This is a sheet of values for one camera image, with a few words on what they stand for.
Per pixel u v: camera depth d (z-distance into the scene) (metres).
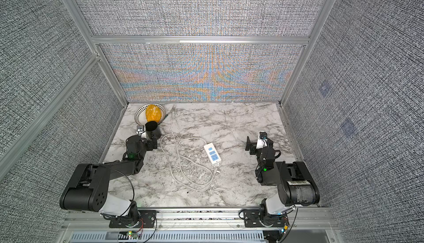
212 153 0.92
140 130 0.80
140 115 1.10
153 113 1.06
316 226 0.72
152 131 0.94
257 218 0.73
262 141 0.76
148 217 0.74
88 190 0.44
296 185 0.45
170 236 0.70
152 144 0.86
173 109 1.17
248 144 0.82
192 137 1.01
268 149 0.71
